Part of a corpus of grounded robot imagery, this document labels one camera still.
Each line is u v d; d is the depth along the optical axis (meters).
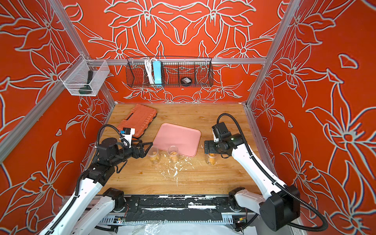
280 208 0.37
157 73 0.90
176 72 0.98
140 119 1.03
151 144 0.69
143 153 0.64
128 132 0.64
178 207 0.73
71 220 0.42
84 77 0.91
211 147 0.70
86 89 0.79
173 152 0.87
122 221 0.71
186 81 0.95
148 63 0.88
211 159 0.85
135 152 0.64
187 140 1.02
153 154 0.81
